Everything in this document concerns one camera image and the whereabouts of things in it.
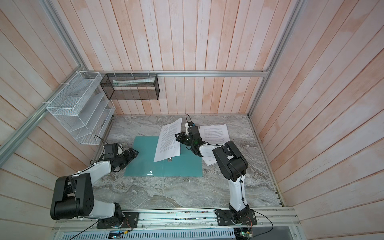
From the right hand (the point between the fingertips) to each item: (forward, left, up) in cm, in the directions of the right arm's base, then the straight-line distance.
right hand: (173, 134), depth 95 cm
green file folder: (-17, -9, -9) cm, 21 cm away
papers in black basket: (+21, +34, +25) cm, 47 cm away
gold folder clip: (-13, +2, -9) cm, 16 cm away
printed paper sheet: (-5, +4, -6) cm, 9 cm away
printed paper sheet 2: (-21, -19, +15) cm, 32 cm away
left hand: (-14, +24, -6) cm, 28 cm away
